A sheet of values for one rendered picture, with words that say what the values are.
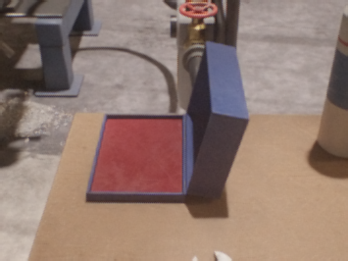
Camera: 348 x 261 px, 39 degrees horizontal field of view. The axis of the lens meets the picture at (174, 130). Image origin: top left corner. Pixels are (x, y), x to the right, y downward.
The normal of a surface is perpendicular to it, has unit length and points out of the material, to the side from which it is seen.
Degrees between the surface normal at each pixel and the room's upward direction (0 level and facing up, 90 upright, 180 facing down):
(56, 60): 90
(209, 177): 90
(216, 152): 90
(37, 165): 0
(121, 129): 0
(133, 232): 0
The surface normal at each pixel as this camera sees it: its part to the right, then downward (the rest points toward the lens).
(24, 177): 0.00, -0.82
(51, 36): -0.01, 0.58
